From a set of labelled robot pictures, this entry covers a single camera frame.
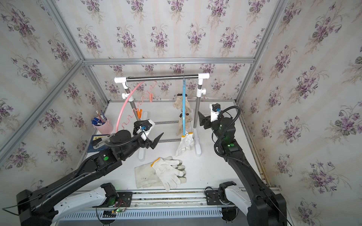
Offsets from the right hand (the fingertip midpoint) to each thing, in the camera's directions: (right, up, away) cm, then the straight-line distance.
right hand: (209, 110), depth 74 cm
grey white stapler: (-68, -21, +16) cm, 73 cm away
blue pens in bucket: (-72, -7, +21) cm, 75 cm away
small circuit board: (-51, -54, -3) cm, 75 cm away
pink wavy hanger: (-39, +3, +2) cm, 39 cm away
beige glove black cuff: (-17, +6, +27) cm, 33 cm away
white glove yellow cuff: (-12, -18, +4) cm, 22 cm away
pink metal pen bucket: (-66, -12, +19) cm, 70 cm away
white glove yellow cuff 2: (-22, -36, +6) cm, 43 cm away
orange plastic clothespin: (-39, -2, +5) cm, 40 cm away
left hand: (-28, -9, -6) cm, 29 cm away
